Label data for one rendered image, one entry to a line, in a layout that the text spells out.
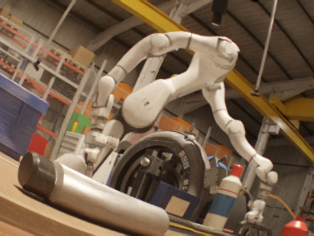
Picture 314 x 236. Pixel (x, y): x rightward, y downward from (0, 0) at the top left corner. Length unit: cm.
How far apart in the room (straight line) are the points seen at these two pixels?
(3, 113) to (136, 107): 111
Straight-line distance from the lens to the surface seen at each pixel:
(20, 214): 20
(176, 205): 117
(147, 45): 155
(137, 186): 219
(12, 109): 61
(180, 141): 212
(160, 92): 166
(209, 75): 176
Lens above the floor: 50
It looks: 13 degrees up
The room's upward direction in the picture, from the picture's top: 22 degrees clockwise
